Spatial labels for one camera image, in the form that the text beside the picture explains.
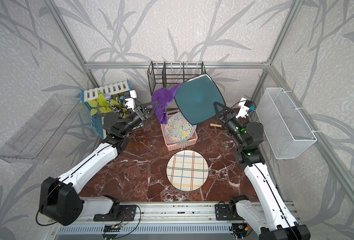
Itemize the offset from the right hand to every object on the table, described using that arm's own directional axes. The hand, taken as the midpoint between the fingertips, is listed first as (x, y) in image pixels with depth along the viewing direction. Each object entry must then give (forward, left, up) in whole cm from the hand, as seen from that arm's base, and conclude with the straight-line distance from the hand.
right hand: (213, 104), depth 60 cm
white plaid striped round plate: (-10, +11, -44) cm, 47 cm away
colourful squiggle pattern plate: (+17, +17, -41) cm, 48 cm away
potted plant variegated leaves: (+23, +60, -21) cm, 68 cm away
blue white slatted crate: (+35, +56, -18) cm, 68 cm away
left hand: (+2, +22, -2) cm, 22 cm away
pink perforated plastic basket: (+8, +8, -41) cm, 43 cm away
